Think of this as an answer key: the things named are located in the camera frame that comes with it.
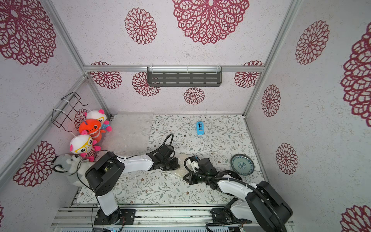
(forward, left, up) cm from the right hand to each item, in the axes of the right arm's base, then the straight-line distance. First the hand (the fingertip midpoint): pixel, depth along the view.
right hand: (182, 177), depth 82 cm
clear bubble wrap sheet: (+5, +1, -2) cm, 5 cm away
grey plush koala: (-1, +55, +13) cm, 57 cm away
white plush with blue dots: (+34, +55, +15) cm, 67 cm away
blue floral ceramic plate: (+12, -38, -6) cm, 40 cm away
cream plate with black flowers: (+2, +5, -5) cm, 8 cm away
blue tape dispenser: (+39, -12, -3) cm, 41 cm away
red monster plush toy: (+24, +56, +16) cm, 63 cm away
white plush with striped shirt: (+12, +55, +15) cm, 58 cm away
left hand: (+8, +2, -4) cm, 9 cm away
